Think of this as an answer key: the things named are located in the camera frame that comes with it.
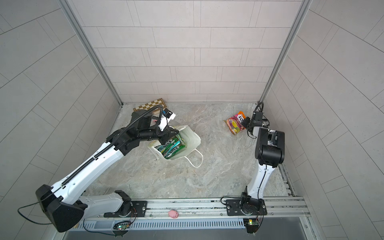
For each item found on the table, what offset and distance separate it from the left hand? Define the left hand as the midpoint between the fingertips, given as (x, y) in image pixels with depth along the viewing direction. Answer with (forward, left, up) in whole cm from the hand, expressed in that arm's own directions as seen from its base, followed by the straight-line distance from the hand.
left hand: (181, 131), depth 68 cm
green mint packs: (0, +7, -17) cm, 19 cm away
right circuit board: (-33, -33, -28) cm, 54 cm away
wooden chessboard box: (+39, +29, -25) cm, 55 cm away
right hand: (+26, -40, -25) cm, 54 cm away
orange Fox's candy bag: (+22, -32, -24) cm, 45 cm away
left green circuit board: (-34, +25, -24) cm, 49 cm away
